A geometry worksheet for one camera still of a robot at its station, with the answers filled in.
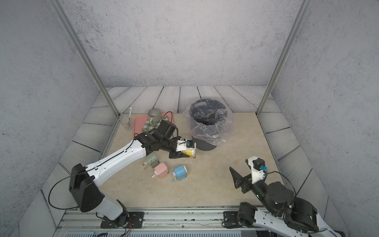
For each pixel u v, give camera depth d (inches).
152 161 34.1
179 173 32.3
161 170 32.6
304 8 27.6
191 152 28.0
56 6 27.6
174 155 26.5
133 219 28.7
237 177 20.9
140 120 45.6
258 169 18.9
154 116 43.9
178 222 28.7
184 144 25.0
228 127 30.9
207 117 37.8
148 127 43.8
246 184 20.2
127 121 43.8
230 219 28.7
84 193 16.1
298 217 16.7
